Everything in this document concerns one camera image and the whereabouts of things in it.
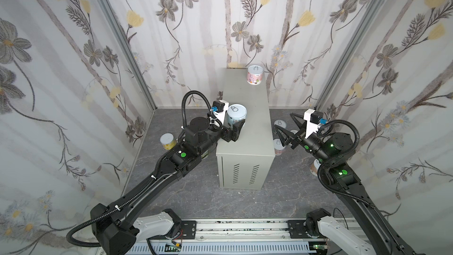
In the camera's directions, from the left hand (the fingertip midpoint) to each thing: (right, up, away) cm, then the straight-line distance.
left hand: (233, 112), depth 64 cm
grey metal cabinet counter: (+6, -19, 0) cm, 20 cm away
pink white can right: (+24, -17, +27) cm, 40 cm away
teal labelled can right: (+29, -4, +40) cm, 50 cm away
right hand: (+18, -3, -4) cm, 19 cm away
